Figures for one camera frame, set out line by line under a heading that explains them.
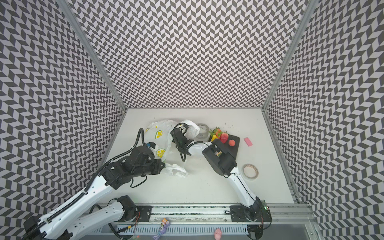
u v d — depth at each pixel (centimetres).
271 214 73
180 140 79
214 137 96
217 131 96
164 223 68
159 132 89
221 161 57
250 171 88
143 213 72
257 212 65
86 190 44
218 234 66
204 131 103
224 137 96
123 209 61
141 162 56
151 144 67
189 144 72
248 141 100
